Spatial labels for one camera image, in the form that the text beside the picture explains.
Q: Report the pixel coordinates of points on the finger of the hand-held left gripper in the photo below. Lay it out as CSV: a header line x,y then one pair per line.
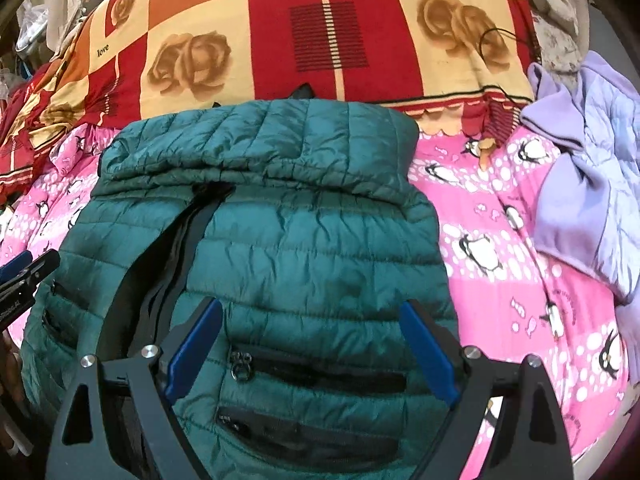
x,y
40,269
12,266

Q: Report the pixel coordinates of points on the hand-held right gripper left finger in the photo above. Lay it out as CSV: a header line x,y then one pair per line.
x,y
192,350

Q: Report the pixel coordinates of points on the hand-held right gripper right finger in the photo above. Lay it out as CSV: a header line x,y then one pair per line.
x,y
432,355

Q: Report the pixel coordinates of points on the green puffer jacket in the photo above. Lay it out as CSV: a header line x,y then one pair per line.
x,y
280,240

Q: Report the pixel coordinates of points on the person's left hand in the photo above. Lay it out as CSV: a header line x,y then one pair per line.
x,y
10,370

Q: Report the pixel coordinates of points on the pink penguin print blanket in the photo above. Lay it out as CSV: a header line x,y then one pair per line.
x,y
500,260

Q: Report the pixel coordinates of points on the lilac quilted jacket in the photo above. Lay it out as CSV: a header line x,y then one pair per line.
x,y
590,180

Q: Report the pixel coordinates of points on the clear plastic bag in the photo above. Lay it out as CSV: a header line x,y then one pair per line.
x,y
32,17

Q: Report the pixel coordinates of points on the rose print checked blanket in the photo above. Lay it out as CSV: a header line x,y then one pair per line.
x,y
280,35

